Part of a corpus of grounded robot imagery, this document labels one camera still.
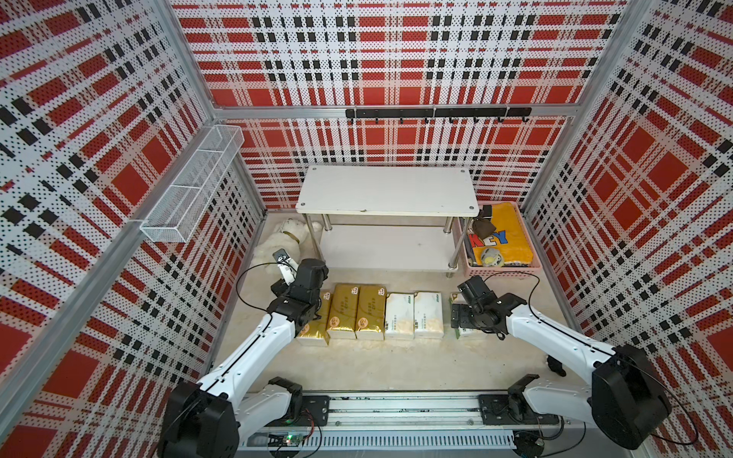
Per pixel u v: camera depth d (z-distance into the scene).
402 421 0.73
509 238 1.01
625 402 0.40
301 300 0.62
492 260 0.93
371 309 0.86
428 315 0.86
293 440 0.69
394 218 1.14
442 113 0.89
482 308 0.64
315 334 0.80
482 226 1.04
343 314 0.84
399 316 0.86
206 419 0.39
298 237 1.04
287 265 0.69
